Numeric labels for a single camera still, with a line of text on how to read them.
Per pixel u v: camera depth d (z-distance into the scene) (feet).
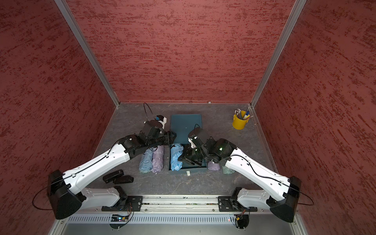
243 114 3.31
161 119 2.24
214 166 2.74
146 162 2.65
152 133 1.86
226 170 2.71
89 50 2.87
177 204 2.50
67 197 1.24
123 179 2.64
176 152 2.26
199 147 1.67
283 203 1.24
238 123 3.37
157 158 2.79
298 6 2.32
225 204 2.43
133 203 2.44
